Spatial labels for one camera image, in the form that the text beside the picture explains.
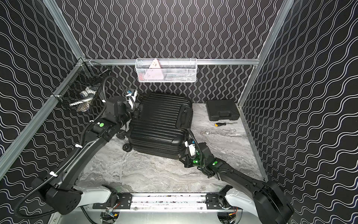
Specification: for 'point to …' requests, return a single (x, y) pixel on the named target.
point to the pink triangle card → (154, 72)
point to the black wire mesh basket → (77, 92)
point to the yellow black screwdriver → (218, 124)
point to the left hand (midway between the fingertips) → (134, 101)
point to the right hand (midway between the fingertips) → (180, 158)
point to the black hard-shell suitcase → (160, 128)
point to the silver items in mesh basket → (86, 96)
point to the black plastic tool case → (219, 110)
